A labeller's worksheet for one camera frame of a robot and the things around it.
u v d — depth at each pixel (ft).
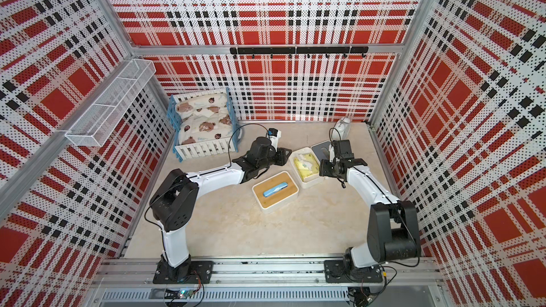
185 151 3.33
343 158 2.32
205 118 3.65
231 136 3.43
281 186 2.98
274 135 2.65
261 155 2.34
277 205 2.79
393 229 1.43
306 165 3.14
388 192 1.63
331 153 2.73
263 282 2.41
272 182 2.98
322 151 3.36
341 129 3.59
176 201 1.64
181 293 2.27
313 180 3.06
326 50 2.92
